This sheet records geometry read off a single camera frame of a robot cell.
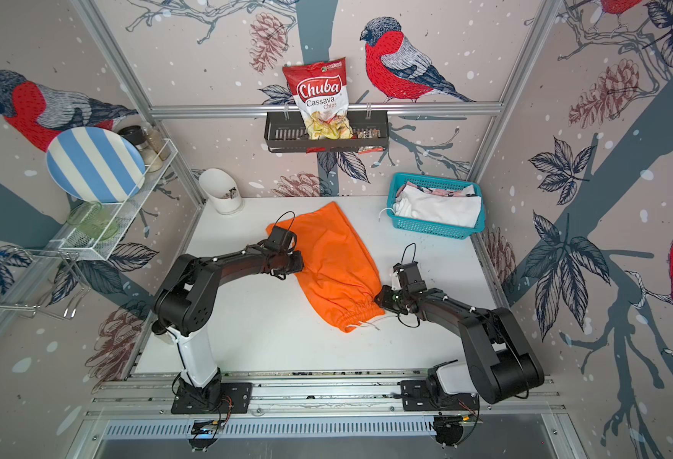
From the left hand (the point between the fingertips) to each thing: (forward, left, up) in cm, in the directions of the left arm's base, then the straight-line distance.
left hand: (305, 261), depth 100 cm
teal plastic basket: (+36, -36, +6) cm, 52 cm away
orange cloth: (-5, -11, +1) cm, 12 cm away
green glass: (-8, +49, +33) cm, 59 cm away
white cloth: (+18, -57, +8) cm, 61 cm away
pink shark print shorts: (+29, -61, +6) cm, 68 cm away
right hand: (-14, -25, -1) cm, 28 cm away
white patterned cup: (+28, +35, +9) cm, 45 cm away
